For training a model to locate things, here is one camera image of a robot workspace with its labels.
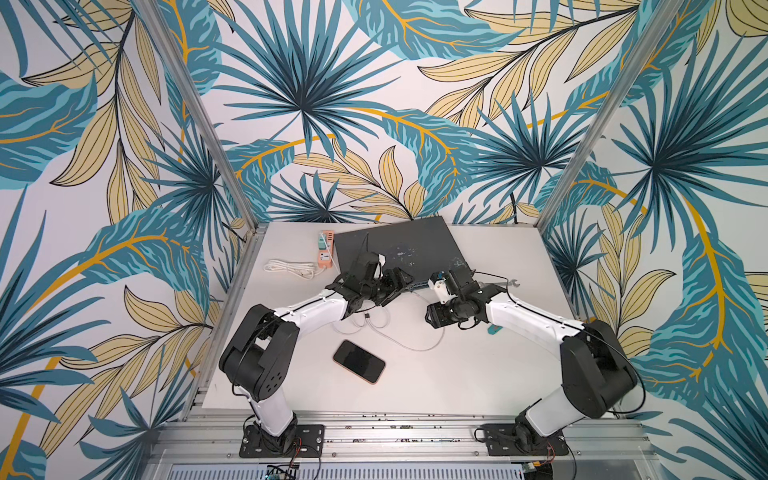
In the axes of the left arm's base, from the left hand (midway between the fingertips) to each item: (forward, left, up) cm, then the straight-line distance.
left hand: (409, 286), depth 86 cm
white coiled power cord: (+13, +35, -11) cm, 39 cm away
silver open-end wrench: (+11, -37, -13) cm, 41 cm away
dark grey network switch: (+24, -7, -11) cm, 27 cm away
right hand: (-8, -4, -8) cm, 12 cm away
